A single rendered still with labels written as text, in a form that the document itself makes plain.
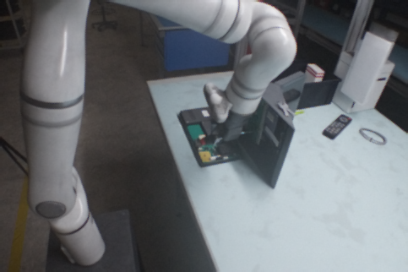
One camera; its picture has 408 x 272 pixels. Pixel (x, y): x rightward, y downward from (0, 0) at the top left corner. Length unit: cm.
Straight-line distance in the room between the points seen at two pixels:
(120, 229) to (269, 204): 44
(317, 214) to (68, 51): 64
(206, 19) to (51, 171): 34
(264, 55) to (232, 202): 40
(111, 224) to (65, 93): 53
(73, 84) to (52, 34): 7
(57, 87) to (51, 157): 12
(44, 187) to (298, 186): 61
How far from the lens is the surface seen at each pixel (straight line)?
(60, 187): 51
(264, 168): 78
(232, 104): 53
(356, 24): 129
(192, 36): 222
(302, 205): 73
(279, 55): 41
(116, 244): 80
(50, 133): 42
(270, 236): 65
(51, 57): 39
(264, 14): 45
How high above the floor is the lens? 155
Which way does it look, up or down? 40 degrees down
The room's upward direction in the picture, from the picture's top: 4 degrees clockwise
